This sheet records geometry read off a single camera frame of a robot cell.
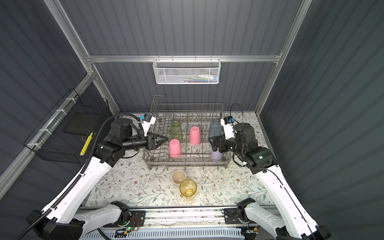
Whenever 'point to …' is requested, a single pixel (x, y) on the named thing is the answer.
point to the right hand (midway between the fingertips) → (218, 138)
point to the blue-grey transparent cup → (214, 129)
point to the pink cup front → (195, 135)
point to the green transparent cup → (176, 131)
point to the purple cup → (216, 156)
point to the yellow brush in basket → (86, 144)
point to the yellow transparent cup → (188, 188)
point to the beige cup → (178, 176)
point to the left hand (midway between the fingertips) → (167, 138)
